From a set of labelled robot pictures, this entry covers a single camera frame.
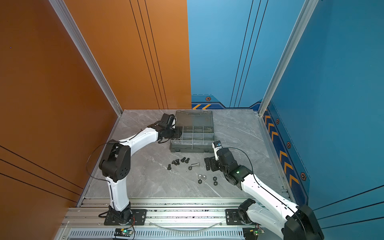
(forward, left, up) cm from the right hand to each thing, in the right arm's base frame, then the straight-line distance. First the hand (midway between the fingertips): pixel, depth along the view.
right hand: (211, 157), depth 83 cm
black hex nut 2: (-9, +7, -11) cm, 16 cm away
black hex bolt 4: (+4, +17, -10) cm, 20 cm away
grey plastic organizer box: (+22, +7, -7) cm, 25 cm away
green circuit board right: (-33, -18, -13) cm, 40 cm away
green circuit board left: (-33, +43, -12) cm, 56 cm away
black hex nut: (-1, +12, -11) cm, 16 cm away
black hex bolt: (-1, +25, -10) cm, 27 cm away
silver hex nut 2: (-7, +4, -10) cm, 13 cm away
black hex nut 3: (-8, -2, -11) cm, 13 cm away
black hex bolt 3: (+3, +20, -9) cm, 22 cm away
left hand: (+20, +18, -1) cm, 27 cm away
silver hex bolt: (+1, +8, -11) cm, 14 cm away
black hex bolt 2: (+2, +22, -10) cm, 24 cm away
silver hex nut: (-7, +7, -11) cm, 14 cm away
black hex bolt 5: (+3, +15, -10) cm, 18 cm away
